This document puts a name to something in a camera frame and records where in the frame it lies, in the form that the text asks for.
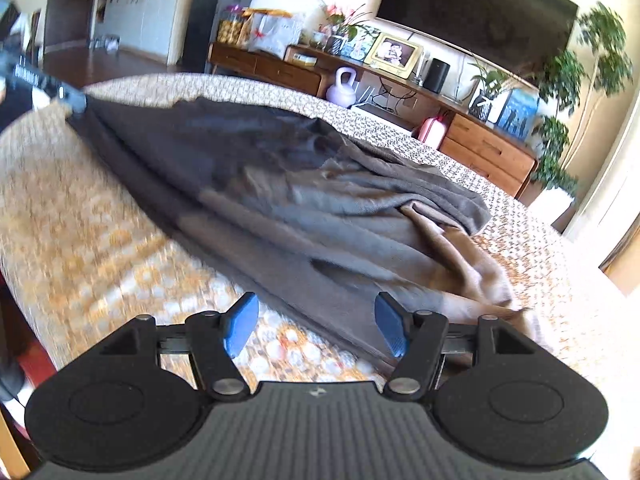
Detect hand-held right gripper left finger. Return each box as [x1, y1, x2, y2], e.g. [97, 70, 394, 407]
[97, 292, 260, 402]

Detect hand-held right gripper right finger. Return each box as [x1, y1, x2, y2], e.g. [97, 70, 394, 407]
[375, 291, 545, 397]

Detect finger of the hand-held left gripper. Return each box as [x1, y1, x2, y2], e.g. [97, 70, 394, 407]
[52, 82, 88, 113]

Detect grey brown sweater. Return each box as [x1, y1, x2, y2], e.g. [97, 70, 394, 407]
[65, 95, 536, 376]

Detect brown door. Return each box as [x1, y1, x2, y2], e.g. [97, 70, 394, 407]
[42, 0, 103, 56]

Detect jar of gold chocolates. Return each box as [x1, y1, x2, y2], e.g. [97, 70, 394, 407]
[217, 5, 246, 43]

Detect small pink suitcase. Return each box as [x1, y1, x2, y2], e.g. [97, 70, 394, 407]
[416, 116, 447, 148]

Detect wooden television cabinet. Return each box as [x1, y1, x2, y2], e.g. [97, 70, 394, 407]
[207, 42, 538, 200]

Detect white shopping bag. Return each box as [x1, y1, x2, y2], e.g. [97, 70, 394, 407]
[248, 12, 303, 58]

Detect white flat set-top box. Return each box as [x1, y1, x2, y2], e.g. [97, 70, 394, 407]
[350, 102, 416, 133]

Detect purple kettlebell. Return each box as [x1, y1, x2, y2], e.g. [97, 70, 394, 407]
[326, 66, 358, 108]

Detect green orchid potted plant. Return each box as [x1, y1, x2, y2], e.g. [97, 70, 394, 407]
[465, 50, 521, 121]

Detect blue framed picture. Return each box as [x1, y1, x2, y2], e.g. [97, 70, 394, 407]
[495, 87, 541, 141]

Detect black cylinder speaker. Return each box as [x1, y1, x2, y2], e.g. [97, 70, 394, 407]
[422, 58, 451, 94]

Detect pink flower potted plant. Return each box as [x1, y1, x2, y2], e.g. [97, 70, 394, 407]
[310, 0, 376, 56]

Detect small portrait photo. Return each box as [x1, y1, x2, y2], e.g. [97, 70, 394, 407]
[350, 27, 381, 63]

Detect black flat television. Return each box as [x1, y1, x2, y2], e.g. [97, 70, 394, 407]
[375, 0, 580, 68]

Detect potted green tree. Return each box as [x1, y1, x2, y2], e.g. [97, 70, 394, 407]
[527, 2, 636, 226]

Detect white wooden wall cabinet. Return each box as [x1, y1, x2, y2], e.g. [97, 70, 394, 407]
[90, 0, 193, 66]

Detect yellow photo frame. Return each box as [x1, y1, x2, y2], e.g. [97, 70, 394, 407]
[364, 32, 423, 80]

